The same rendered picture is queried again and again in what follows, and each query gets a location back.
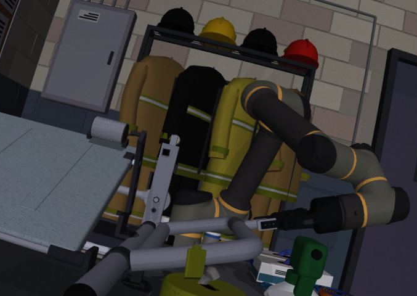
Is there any white cup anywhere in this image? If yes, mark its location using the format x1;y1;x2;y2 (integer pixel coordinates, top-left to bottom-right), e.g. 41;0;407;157
202;231;222;245

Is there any grey wall cabinet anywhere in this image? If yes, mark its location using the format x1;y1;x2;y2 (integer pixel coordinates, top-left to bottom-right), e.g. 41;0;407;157
41;0;137;114

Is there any grey speckled cot backrest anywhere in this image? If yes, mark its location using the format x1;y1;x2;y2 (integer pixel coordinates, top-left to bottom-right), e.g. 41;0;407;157
0;105;137;253

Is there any black cot frame bracket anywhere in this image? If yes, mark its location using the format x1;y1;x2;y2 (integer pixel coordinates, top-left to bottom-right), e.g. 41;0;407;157
115;129;148;236

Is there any orange coiled cable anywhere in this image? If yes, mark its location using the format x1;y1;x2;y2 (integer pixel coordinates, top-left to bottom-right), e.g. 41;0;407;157
314;284;347;296

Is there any olive green rail latch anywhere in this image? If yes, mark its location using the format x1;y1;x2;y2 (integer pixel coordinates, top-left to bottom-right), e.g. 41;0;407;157
184;244;208;279

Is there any black helmet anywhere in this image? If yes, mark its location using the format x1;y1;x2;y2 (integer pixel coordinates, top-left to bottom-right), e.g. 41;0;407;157
240;27;279;57
156;7;196;36

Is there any white box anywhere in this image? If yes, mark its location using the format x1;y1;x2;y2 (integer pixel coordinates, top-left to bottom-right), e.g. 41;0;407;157
250;250;334;294

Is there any white cross rod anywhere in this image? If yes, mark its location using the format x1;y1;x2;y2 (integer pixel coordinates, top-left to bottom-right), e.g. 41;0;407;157
116;184;150;201

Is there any yellow helmet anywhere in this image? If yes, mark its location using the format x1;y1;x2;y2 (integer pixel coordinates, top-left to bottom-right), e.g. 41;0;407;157
198;16;238;47

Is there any black coat rack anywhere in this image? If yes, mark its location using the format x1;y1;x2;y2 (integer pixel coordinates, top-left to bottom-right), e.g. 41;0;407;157
113;24;317;239

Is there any grey cylinder roll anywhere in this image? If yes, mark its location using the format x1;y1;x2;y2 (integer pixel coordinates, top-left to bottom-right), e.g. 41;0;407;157
89;116;130;147

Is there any red helmet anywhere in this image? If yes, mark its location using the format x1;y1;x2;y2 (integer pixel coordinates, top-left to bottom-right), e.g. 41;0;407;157
279;38;320;70

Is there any grey crumpled wipe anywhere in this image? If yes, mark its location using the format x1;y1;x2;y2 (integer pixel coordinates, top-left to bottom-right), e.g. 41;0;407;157
197;266;221;286

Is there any yellow round drum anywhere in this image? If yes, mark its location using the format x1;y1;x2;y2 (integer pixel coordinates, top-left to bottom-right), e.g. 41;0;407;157
159;273;246;296

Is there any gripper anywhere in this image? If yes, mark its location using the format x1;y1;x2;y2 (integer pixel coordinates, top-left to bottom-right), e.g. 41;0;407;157
254;196;342;235

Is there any dark grey door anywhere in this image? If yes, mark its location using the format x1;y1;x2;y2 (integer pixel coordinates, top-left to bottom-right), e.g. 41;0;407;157
340;47;417;296

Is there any yellow turnout coat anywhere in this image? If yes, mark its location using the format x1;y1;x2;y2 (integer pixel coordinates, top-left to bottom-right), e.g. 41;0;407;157
200;77;265;202

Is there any white cot side bar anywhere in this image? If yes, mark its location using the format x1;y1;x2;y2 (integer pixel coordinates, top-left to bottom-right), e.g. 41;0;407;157
0;219;99;268

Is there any grey tube rail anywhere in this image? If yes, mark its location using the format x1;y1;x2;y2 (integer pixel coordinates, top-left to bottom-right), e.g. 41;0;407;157
63;216;265;296

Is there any black turnout coat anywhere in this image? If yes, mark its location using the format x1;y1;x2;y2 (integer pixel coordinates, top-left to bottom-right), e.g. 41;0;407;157
159;65;228;212

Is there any green block-shaped device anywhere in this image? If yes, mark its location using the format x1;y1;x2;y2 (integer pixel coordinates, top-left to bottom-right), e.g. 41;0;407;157
285;236;330;296

